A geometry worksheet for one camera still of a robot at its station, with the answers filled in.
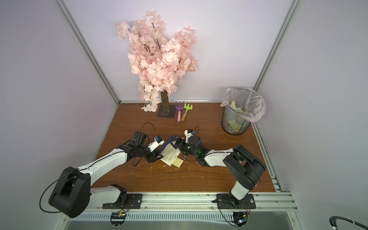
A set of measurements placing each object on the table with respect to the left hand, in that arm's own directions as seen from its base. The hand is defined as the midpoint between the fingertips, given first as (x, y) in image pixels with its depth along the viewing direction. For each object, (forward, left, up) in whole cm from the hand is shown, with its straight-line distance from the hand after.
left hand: (161, 152), depth 85 cm
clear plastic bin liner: (+25, -57, +17) cm, 65 cm away
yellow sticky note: (-4, -10, -6) cm, 12 cm away
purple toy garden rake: (+42, -9, -6) cm, 43 cm away
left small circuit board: (-32, +19, -9) cm, 39 cm away
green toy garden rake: (+43, -16, -6) cm, 46 cm away
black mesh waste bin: (+14, -49, +15) cm, 53 cm away
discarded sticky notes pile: (+15, -47, +6) cm, 50 cm away
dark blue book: (-1, -5, +2) cm, 6 cm away
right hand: (+5, -8, +6) cm, 11 cm away
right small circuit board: (-31, -43, -7) cm, 54 cm away
